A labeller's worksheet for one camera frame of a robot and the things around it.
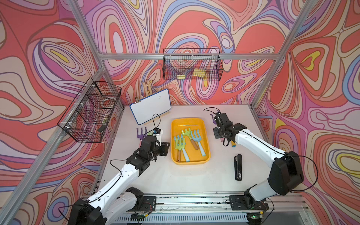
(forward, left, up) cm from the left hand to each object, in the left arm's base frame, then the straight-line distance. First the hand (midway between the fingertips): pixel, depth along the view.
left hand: (168, 144), depth 80 cm
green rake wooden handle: (+17, -12, -13) cm, 25 cm away
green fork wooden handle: (+6, -6, -13) cm, 16 cm away
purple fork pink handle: (+3, -24, +16) cm, 29 cm away
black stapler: (-8, -42, -12) cm, 44 cm away
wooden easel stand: (+31, +15, +13) cm, 37 cm away
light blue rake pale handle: (+13, -18, -13) cm, 26 cm away
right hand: (+8, -33, -2) cm, 34 cm away
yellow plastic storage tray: (-2, -17, -14) cm, 22 cm away
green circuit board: (-33, +15, -16) cm, 40 cm away
